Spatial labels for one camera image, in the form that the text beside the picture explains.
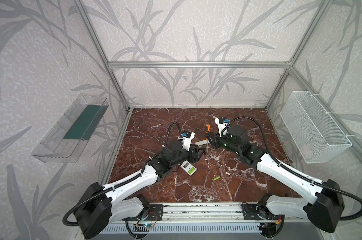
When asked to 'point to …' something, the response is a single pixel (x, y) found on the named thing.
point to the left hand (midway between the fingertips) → (203, 145)
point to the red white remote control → (188, 168)
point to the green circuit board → (147, 224)
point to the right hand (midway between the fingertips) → (206, 129)
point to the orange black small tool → (207, 128)
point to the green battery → (217, 178)
